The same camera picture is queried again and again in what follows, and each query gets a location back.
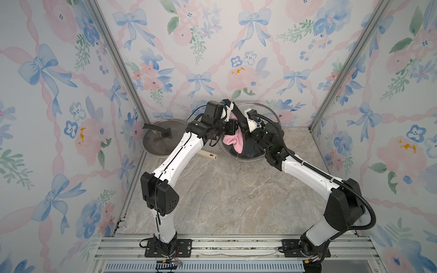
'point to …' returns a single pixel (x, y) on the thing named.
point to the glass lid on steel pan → (162, 137)
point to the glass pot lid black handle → (258, 108)
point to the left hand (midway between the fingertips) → (239, 125)
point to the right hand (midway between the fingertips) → (242, 117)
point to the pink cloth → (236, 140)
